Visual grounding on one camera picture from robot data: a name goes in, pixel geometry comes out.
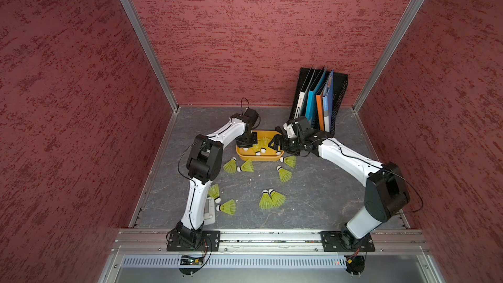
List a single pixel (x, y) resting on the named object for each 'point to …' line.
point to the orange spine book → (319, 101)
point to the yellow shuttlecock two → (251, 149)
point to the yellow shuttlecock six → (230, 166)
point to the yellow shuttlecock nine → (214, 192)
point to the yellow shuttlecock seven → (257, 149)
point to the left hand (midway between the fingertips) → (250, 148)
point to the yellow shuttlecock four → (247, 166)
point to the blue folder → (327, 101)
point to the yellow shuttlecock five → (290, 160)
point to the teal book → (311, 109)
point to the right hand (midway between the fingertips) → (276, 150)
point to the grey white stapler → (209, 217)
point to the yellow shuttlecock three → (279, 152)
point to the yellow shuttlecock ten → (229, 207)
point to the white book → (305, 74)
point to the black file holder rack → (340, 81)
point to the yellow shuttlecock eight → (284, 175)
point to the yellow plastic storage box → (248, 154)
